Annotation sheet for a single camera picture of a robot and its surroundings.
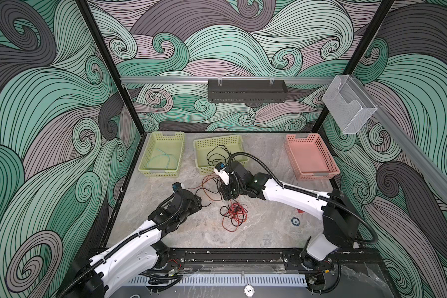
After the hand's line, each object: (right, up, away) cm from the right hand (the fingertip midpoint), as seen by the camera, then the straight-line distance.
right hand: (217, 190), depth 80 cm
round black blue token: (+36, -15, +3) cm, 40 cm away
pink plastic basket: (+56, +13, +30) cm, 65 cm away
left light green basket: (-30, +22, +34) cm, 51 cm away
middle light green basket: (+11, +21, +34) cm, 41 cm away
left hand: (-9, -5, +2) cm, 10 cm away
